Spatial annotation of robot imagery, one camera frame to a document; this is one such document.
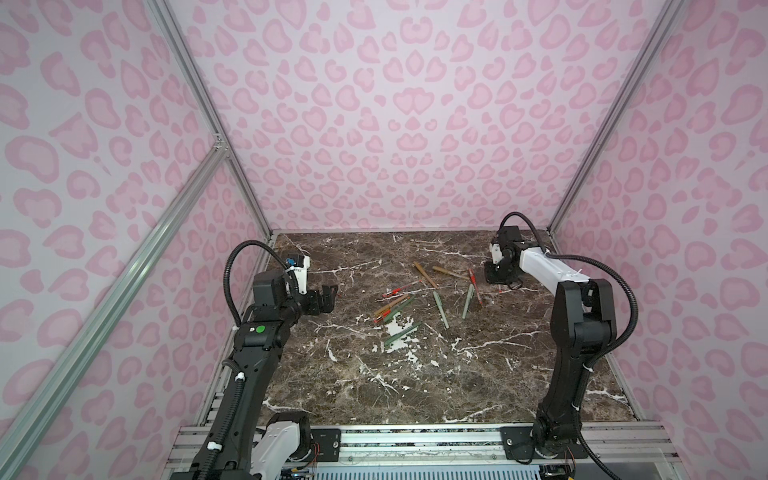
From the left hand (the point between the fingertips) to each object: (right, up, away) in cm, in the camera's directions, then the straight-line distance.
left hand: (320, 281), depth 77 cm
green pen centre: (+34, -11, +20) cm, 41 cm away
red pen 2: (+15, -13, +18) cm, 27 cm away
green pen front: (+20, -18, +15) cm, 31 cm away
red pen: (+47, -3, +26) cm, 54 cm away
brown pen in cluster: (+17, -10, +21) cm, 29 cm away
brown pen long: (+30, 0, +29) cm, 42 cm away
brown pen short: (+39, +1, +30) cm, 49 cm away
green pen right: (+44, -8, +23) cm, 50 cm away
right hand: (+52, 0, +21) cm, 56 cm away
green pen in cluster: (+19, -12, +20) cm, 30 cm away
